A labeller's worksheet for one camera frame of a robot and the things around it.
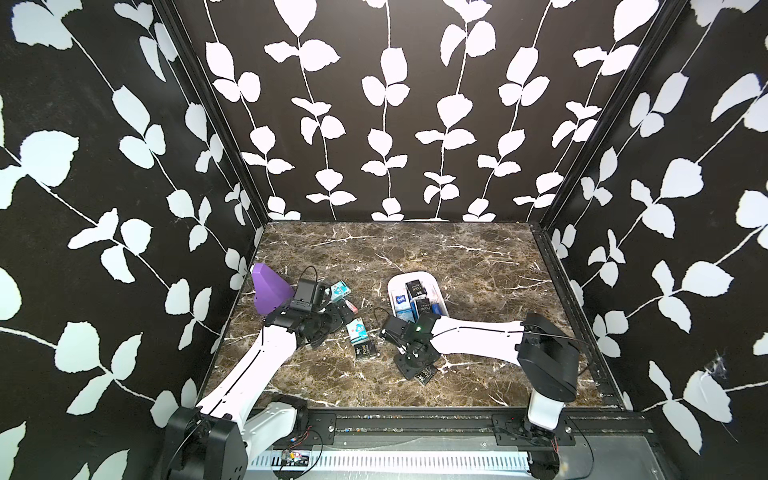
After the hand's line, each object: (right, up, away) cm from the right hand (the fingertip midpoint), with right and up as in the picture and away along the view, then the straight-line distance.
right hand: (405, 367), depth 82 cm
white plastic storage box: (-2, +21, +15) cm, 26 cm away
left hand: (-17, +14, 0) cm, 22 cm away
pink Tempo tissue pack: (-17, +15, +12) cm, 26 cm away
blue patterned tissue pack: (+10, +15, +8) cm, 19 cm away
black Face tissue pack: (+4, +20, +13) cm, 25 cm away
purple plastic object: (-40, +21, +4) cm, 45 cm away
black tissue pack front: (+5, -2, -2) cm, 6 cm away
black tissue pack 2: (-11, +3, +4) cm, 12 cm away
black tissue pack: (+6, +15, +8) cm, 19 cm away
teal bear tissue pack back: (-21, +19, +15) cm, 33 cm away
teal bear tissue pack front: (-14, +8, +6) cm, 18 cm away
